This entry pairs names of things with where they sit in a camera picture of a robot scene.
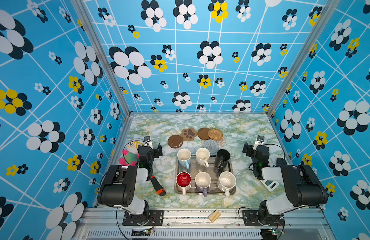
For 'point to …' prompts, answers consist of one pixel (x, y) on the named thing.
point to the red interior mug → (183, 180)
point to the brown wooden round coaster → (202, 133)
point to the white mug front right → (227, 180)
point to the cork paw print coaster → (188, 134)
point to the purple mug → (203, 180)
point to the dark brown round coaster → (175, 141)
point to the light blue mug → (184, 155)
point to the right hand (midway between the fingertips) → (257, 143)
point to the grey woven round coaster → (211, 145)
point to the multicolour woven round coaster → (221, 142)
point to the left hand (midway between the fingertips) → (153, 143)
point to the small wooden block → (214, 215)
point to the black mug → (221, 159)
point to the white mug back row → (202, 154)
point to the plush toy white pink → (130, 155)
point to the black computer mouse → (280, 161)
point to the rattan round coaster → (215, 134)
